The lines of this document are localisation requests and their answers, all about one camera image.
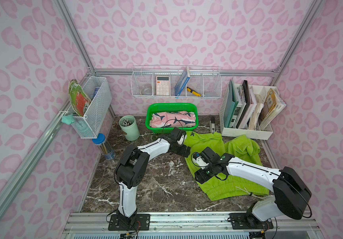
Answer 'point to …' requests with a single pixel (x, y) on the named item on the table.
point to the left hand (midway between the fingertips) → (183, 147)
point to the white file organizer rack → (251, 124)
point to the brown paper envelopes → (274, 105)
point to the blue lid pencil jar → (103, 147)
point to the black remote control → (213, 124)
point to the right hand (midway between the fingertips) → (199, 175)
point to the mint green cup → (127, 124)
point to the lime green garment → (243, 148)
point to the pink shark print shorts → (172, 119)
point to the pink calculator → (162, 85)
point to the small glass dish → (146, 91)
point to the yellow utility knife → (193, 91)
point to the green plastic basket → (154, 107)
